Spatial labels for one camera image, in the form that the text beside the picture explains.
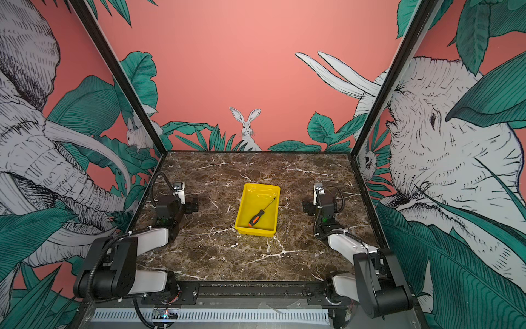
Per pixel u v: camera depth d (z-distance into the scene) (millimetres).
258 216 927
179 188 793
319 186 767
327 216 683
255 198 1080
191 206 835
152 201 671
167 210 691
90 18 720
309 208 818
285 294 751
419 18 707
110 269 429
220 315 701
